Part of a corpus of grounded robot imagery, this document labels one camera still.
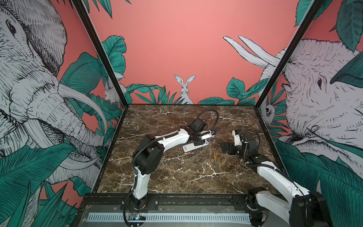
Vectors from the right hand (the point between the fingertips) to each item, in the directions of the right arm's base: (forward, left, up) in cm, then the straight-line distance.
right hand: (225, 141), depth 85 cm
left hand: (+7, +13, -2) cm, 15 cm away
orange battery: (-3, +5, -12) cm, 13 cm away
